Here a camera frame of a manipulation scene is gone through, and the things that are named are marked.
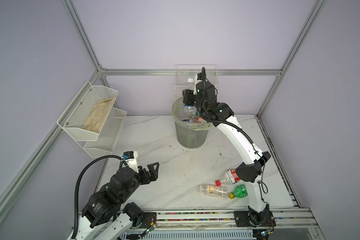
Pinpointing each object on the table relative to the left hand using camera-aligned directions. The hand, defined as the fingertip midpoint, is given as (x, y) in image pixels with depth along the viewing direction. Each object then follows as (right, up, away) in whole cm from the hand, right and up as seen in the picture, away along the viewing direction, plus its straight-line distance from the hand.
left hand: (150, 167), depth 66 cm
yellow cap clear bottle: (+35, -16, +12) cm, 40 cm away
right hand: (+16, +36, +6) cm, 40 cm away
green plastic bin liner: (+12, +25, +22) cm, 35 cm away
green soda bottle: (+45, -16, +11) cm, 49 cm away
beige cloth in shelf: (-32, +24, +13) cm, 42 cm away
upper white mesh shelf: (-38, +23, +11) cm, 45 cm away
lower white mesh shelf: (-43, +12, +46) cm, 64 cm away
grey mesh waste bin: (+20, +11, +26) cm, 34 cm away
